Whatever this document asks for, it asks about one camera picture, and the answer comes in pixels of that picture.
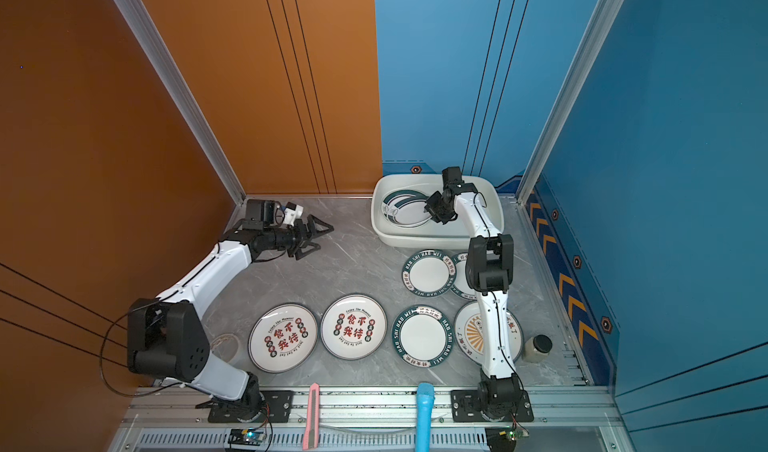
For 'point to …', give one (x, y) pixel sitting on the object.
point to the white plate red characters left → (283, 337)
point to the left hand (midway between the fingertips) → (327, 234)
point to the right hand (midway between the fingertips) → (424, 210)
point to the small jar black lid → (537, 348)
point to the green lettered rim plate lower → (423, 336)
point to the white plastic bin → (432, 235)
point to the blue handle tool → (425, 398)
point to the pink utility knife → (312, 419)
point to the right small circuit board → (517, 433)
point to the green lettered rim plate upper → (429, 273)
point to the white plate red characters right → (353, 326)
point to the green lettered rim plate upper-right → (461, 284)
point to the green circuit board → (248, 437)
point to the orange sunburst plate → (469, 337)
